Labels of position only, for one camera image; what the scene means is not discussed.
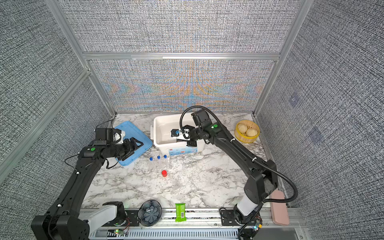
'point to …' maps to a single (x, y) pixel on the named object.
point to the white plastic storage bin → (160, 133)
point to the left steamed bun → (242, 127)
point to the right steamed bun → (251, 132)
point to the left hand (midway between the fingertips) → (139, 146)
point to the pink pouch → (280, 212)
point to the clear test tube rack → (155, 168)
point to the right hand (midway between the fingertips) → (179, 135)
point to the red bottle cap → (164, 173)
